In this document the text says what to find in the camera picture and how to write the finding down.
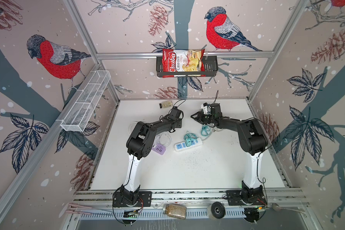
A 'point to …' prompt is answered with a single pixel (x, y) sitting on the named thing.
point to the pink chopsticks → (77, 205)
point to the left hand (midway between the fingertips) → (178, 121)
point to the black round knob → (218, 210)
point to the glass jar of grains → (175, 211)
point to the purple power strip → (159, 149)
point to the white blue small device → (181, 146)
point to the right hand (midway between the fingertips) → (190, 119)
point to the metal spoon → (277, 207)
